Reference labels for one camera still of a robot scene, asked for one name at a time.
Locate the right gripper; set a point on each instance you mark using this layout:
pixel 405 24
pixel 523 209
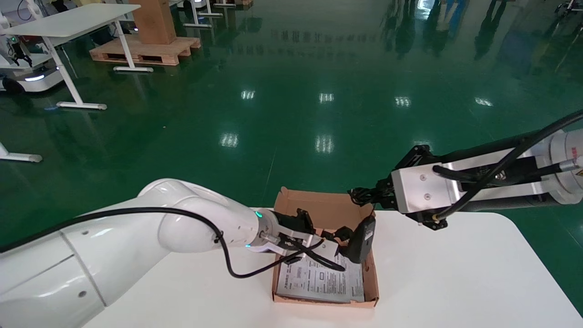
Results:
pixel 423 187

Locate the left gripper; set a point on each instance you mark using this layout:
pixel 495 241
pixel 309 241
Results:
pixel 300 228

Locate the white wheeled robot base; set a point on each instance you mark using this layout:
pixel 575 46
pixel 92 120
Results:
pixel 32 77

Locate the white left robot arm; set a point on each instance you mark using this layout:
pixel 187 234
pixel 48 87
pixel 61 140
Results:
pixel 114 255

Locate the open cardboard storage box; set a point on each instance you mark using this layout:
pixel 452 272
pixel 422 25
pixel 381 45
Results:
pixel 337 209

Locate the printed instruction sheet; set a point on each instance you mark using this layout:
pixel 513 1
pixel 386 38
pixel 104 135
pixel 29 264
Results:
pixel 319 282

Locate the wooden pallet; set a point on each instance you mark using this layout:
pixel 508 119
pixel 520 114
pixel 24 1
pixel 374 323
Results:
pixel 155 52

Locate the tall cardboard carton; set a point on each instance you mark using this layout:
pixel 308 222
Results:
pixel 152 20

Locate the white table foot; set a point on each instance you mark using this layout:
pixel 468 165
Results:
pixel 20 157

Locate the white desk with T-legs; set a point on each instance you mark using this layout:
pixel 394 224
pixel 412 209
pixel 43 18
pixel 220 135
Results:
pixel 73 20

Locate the white table frame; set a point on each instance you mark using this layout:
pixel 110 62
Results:
pixel 198 23

